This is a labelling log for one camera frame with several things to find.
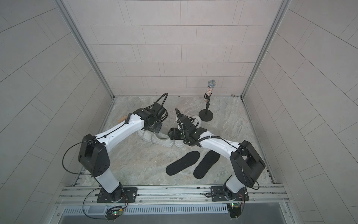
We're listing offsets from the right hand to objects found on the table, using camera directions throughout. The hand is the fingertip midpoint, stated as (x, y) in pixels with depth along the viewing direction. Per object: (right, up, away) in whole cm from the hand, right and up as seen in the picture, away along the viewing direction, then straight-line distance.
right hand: (171, 134), depth 83 cm
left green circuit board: (-25, -33, -19) cm, 46 cm away
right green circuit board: (+33, -35, -14) cm, 50 cm away
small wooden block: (-38, +7, +18) cm, 43 cm away
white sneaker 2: (+6, -6, +1) cm, 8 cm away
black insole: (+9, -16, 0) cm, 18 cm away
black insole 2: (+24, -15, +1) cm, 28 cm away
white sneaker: (-11, -2, +1) cm, 11 cm away
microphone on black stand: (+24, +10, +21) cm, 34 cm away
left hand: (-9, +4, +4) cm, 11 cm away
